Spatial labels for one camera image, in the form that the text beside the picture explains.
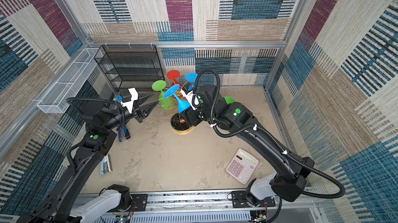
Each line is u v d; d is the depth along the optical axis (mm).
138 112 550
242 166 826
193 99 538
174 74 851
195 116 554
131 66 1083
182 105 617
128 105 503
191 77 851
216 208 732
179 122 999
